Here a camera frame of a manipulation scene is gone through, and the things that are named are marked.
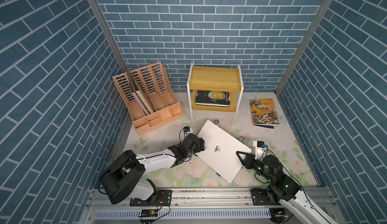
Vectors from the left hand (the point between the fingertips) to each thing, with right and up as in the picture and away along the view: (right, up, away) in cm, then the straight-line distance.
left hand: (203, 144), depth 87 cm
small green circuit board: (-26, -29, -16) cm, 42 cm away
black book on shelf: (+6, +27, +6) cm, 29 cm away
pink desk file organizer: (-44, +30, +33) cm, 63 cm away
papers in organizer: (-36, +20, +5) cm, 41 cm away
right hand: (+19, -3, -9) cm, 21 cm away
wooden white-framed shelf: (0, +38, -5) cm, 38 cm away
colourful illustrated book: (+44, +17, +18) cm, 50 cm away
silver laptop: (+10, -3, -4) cm, 11 cm away
